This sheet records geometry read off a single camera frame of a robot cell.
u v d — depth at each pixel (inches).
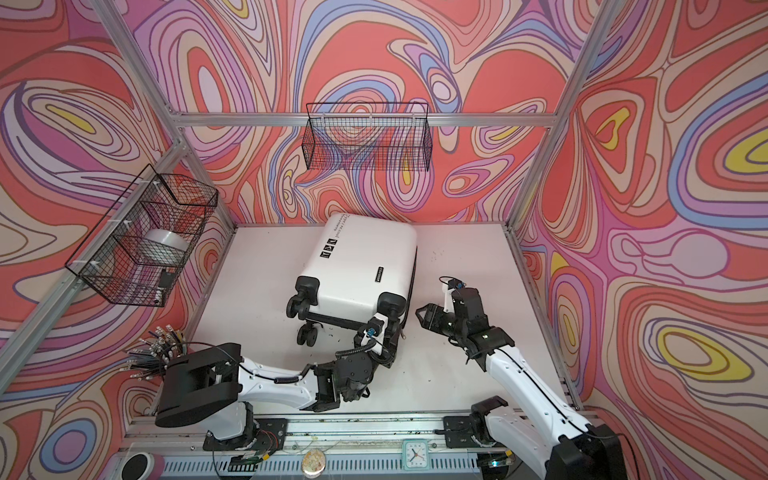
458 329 26.6
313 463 27.2
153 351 27.2
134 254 29.2
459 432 28.5
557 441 16.0
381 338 25.6
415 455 27.2
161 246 27.5
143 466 25.6
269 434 28.5
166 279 28.9
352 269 31.8
